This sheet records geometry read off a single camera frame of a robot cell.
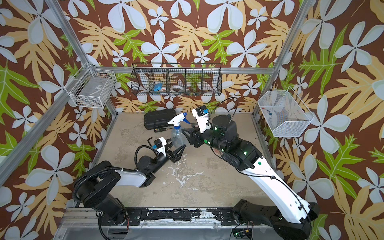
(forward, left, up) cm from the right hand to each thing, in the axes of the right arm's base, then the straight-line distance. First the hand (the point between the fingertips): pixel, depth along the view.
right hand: (186, 127), depth 60 cm
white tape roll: (+45, +8, -13) cm, 47 cm away
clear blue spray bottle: (+5, +5, -15) cm, 17 cm away
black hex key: (+21, +29, -40) cm, 54 cm away
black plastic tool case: (+36, +23, -34) cm, 55 cm away
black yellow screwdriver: (+29, +23, -38) cm, 53 cm away
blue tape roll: (+42, +20, -10) cm, 48 cm away
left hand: (+4, +3, -14) cm, 15 cm away
